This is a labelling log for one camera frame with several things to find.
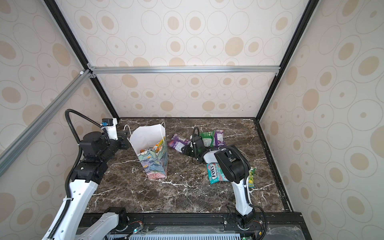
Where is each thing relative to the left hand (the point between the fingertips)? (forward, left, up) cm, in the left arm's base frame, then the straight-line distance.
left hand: (130, 128), depth 69 cm
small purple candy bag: (+13, -18, -31) cm, 38 cm away
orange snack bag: (-1, -10, -13) cm, 16 cm away
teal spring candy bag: (-9, -41, -31) cm, 53 cm away
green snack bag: (+19, -40, -29) cm, 53 cm away
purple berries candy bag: (+18, -46, -30) cm, 58 cm away
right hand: (+9, -21, -33) cm, 41 cm away
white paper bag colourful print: (+6, -3, -20) cm, 21 cm away
